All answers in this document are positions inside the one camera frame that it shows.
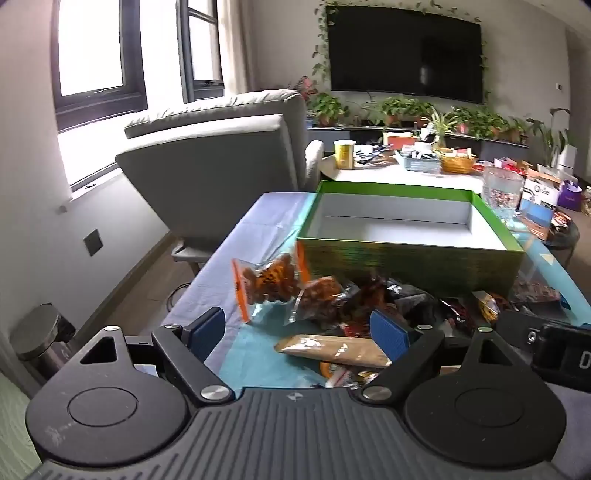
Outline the heap of red packets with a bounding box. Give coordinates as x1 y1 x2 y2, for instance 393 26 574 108
494 157 532 178

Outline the green cardboard box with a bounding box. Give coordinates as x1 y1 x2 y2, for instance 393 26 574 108
295 181 525 298

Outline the spider plant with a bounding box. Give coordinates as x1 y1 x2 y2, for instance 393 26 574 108
422 106 462 148

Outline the black wall television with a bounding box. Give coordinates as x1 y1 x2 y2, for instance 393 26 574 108
325 6 483 104

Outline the round white table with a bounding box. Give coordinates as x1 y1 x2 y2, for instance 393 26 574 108
321 150 490 195

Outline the tall leafy plant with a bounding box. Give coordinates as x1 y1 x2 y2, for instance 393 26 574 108
529 108 573 167

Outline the red flower plant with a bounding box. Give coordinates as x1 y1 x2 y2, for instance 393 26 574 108
288 76 319 104

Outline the metal trash can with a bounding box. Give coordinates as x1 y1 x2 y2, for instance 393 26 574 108
9 302 77 374

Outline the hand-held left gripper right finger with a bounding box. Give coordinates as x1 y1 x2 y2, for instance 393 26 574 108
362 308 520 403

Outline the blue-grey basket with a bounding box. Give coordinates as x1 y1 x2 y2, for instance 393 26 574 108
394 148 444 174

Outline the narrow black-framed window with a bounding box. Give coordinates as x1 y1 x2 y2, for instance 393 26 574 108
178 0 227 104

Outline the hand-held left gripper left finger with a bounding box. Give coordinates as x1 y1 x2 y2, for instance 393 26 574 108
76 307 234 407

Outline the black floor cable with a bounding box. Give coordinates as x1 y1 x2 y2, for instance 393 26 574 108
166 281 192 310

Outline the purple bag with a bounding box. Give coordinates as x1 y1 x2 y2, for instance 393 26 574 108
556 180 585 210

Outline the clear bag of brown snacks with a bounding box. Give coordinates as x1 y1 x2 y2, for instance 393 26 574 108
284 276 361 329

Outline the white air purifier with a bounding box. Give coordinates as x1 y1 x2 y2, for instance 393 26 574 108
558 144 579 175

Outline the wicker basket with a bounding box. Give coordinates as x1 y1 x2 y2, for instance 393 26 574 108
436 152 476 175

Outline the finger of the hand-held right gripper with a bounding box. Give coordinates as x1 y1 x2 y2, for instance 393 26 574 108
499 310 543 358

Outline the potted green plant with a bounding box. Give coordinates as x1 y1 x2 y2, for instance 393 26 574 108
450 107 509 139
505 117 529 143
307 92 349 127
379 97 432 126

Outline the dark round side table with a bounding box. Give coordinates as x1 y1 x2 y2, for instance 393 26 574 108
508 217 580 268

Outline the blue and white box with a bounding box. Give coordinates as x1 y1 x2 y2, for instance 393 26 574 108
519 178 561 241

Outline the white curtain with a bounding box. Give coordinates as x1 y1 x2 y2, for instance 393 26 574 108
226 0 259 93

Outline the grey armchair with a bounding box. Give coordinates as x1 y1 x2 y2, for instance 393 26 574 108
115 90 324 273

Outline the yellow can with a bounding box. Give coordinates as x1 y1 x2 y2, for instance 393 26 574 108
333 140 357 169

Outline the dark television cabinet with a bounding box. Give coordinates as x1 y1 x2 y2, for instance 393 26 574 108
307 124 529 160

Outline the glass mug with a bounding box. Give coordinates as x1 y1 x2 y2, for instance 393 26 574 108
482 165 527 220

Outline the large black-framed window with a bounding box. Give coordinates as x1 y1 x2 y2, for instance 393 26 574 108
51 0 148 132

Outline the black wall socket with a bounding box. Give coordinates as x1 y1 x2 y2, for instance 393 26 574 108
83 228 106 257

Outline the orange-edged clear snack bag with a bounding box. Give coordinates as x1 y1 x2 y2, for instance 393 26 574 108
231 251 310 324

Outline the pile of mixed snack packets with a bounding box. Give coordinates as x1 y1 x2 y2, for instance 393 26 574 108
342 272 564 340

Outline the long tan snack packet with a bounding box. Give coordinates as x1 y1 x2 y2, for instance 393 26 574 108
274 333 393 369

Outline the orange box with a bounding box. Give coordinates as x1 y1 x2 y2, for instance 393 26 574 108
382 131 416 148

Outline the orange snack packet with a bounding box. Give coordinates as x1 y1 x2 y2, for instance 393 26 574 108
318 362 386 389

